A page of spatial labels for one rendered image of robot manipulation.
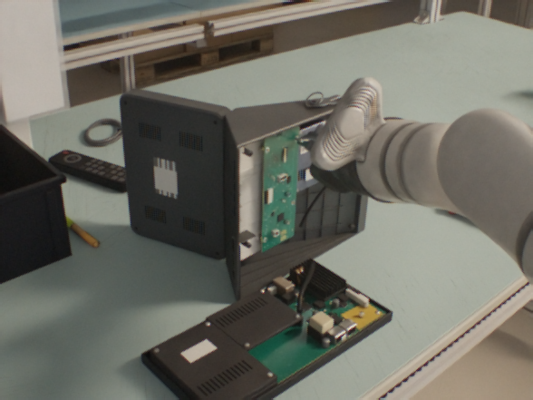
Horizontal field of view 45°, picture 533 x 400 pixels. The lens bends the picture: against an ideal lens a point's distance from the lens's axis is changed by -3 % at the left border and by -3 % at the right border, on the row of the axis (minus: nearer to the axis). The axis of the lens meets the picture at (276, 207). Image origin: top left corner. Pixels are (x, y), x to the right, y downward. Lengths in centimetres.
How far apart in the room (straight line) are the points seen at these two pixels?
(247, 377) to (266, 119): 29
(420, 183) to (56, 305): 48
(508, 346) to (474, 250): 145
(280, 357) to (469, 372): 157
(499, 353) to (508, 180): 195
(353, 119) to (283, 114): 21
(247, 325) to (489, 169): 39
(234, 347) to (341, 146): 25
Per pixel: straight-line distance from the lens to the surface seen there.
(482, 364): 230
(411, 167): 53
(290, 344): 74
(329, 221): 92
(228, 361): 69
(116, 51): 218
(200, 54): 464
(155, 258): 89
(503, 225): 41
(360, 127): 58
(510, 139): 43
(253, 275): 85
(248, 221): 79
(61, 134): 127
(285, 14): 258
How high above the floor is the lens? 151
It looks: 31 degrees down
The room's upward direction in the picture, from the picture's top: 2 degrees clockwise
